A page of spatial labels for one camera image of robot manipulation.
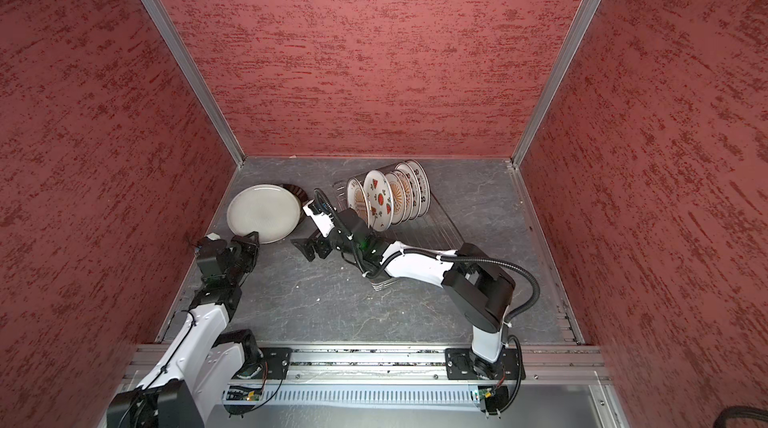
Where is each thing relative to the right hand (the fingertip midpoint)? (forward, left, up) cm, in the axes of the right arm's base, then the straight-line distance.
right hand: (303, 235), depth 78 cm
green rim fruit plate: (+16, -35, -7) cm, 39 cm away
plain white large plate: (+13, +14, -7) cm, 20 cm away
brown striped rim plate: (+28, +10, -16) cm, 33 cm away
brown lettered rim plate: (+17, -13, -7) cm, 22 cm away
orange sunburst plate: (+15, -27, -5) cm, 31 cm away
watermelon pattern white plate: (+17, -20, -7) cm, 27 cm away
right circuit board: (-36, -48, -20) cm, 63 cm away
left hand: (+4, +14, -6) cm, 16 cm away
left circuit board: (-33, +14, -20) cm, 41 cm away
